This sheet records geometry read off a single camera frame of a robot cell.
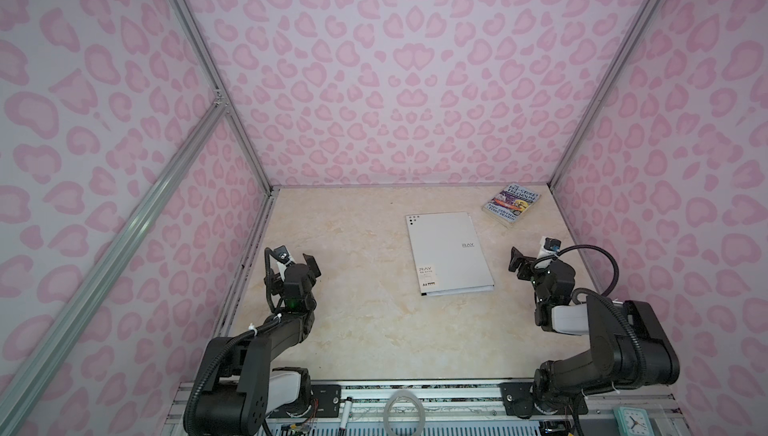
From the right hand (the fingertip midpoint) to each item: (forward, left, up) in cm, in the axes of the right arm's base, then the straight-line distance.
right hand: (530, 247), depth 90 cm
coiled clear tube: (-37, +39, -11) cm, 55 cm away
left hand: (-6, +71, +2) cm, 72 cm away
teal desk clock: (-42, -15, -8) cm, 45 cm away
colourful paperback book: (+25, -2, -8) cm, 26 cm away
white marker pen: (-43, +52, -7) cm, 67 cm away
